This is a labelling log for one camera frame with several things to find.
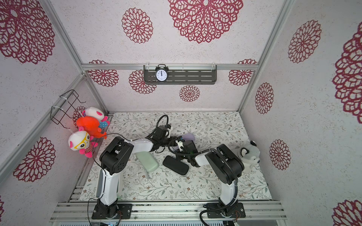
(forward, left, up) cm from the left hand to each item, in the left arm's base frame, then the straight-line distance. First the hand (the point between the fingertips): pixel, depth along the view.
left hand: (178, 141), depth 100 cm
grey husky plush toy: (-19, -38, +17) cm, 46 cm away
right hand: (-7, +3, -1) cm, 7 cm away
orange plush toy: (+2, +56, +16) cm, 58 cm away
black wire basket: (0, +61, +31) cm, 69 cm away
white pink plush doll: (+12, +55, +17) cm, 58 cm away
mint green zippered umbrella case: (-15, +19, +2) cm, 25 cm away
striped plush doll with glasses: (-11, +55, +18) cm, 59 cm away
